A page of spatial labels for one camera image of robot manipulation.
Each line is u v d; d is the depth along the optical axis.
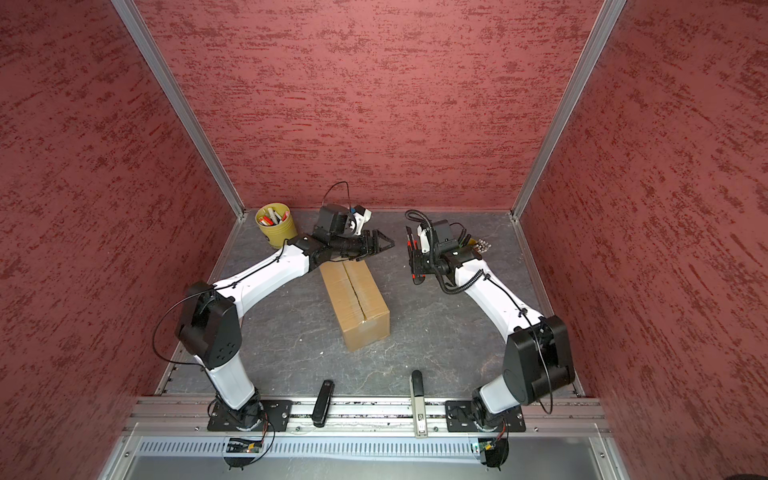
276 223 1.03
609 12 0.71
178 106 0.89
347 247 0.73
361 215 0.78
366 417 0.76
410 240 0.89
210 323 0.47
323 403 0.79
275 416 0.74
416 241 0.80
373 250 0.74
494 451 0.71
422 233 0.79
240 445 0.73
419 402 0.74
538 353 0.42
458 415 0.74
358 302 0.77
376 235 0.76
